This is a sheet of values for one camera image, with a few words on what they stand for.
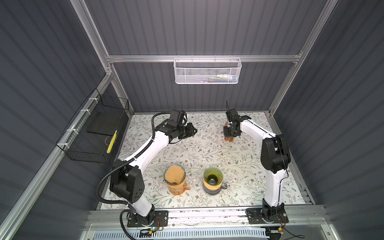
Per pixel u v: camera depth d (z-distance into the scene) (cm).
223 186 78
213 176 77
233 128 74
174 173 76
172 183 71
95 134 73
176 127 64
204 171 74
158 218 72
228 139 102
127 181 44
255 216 74
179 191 82
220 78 92
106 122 74
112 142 71
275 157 56
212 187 74
